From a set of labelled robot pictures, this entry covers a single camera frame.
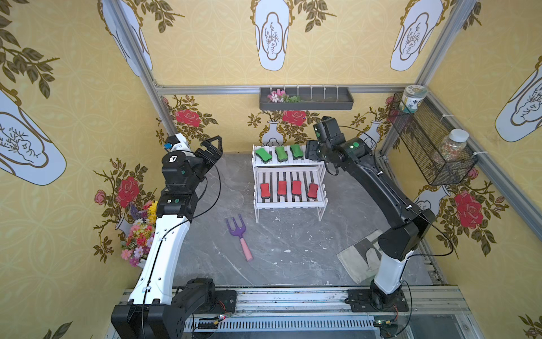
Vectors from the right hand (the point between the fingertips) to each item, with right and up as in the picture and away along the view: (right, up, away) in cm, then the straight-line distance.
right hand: (321, 145), depth 81 cm
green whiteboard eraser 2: (-15, -4, +1) cm, 16 cm away
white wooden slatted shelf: (-14, -13, +14) cm, 24 cm away
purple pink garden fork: (-33, -36, +10) cm, 50 cm away
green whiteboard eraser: (-23, -4, +1) cm, 23 cm away
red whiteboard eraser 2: (-15, -17, +9) cm, 25 cm away
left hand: (-40, -1, -12) cm, 42 cm away
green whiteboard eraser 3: (-9, -2, +1) cm, 10 cm away
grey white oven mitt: (+16, -45, +3) cm, 48 cm away
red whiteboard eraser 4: (-2, -18, +9) cm, 21 cm away
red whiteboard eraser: (-22, -18, +9) cm, 30 cm away
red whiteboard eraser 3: (-9, -17, +10) cm, 21 cm away
